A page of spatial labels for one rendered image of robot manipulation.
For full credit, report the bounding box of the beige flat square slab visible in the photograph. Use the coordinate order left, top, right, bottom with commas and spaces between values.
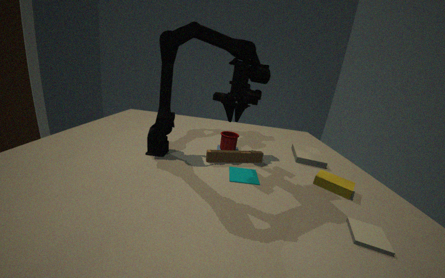
346, 217, 395, 257

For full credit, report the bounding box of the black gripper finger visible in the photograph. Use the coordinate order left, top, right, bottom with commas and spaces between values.
235, 103, 251, 122
221, 102, 237, 122

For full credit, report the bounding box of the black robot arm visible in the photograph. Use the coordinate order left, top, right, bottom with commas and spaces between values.
146, 21, 271, 157

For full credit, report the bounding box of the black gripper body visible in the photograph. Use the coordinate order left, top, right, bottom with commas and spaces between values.
213, 78, 249, 105

